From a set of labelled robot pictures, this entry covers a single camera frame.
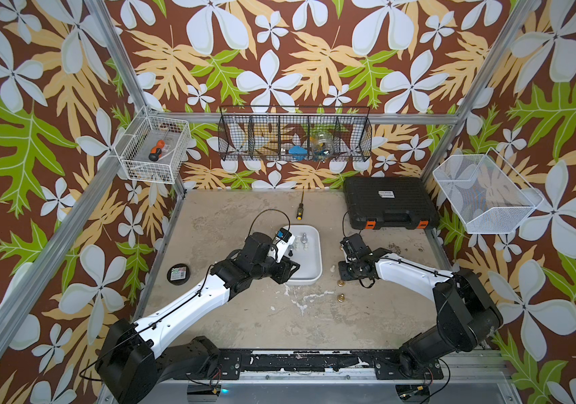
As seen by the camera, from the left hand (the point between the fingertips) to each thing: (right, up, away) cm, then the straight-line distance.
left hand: (295, 260), depth 78 cm
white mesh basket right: (+63, +22, +4) cm, 67 cm away
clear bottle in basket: (+11, +42, +13) cm, 45 cm away
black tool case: (+37, +19, +31) cm, 52 cm away
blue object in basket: (+2, +38, +17) cm, 41 cm away
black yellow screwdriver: (+4, +17, +36) cm, 40 cm away
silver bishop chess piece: (+5, +4, +24) cm, 24 cm away
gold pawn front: (+16, -15, +9) cm, 24 cm away
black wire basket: (+1, +47, +21) cm, 51 cm away
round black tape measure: (-43, -8, +14) cm, 46 cm away
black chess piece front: (-1, -1, +21) cm, 21 cm away
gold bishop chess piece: (+17, -11, +13) cm, 24 cm away
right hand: (+18, -7, +15) cm, 24 cm away
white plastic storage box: (+5, 0, +21) cm, 21 cm away
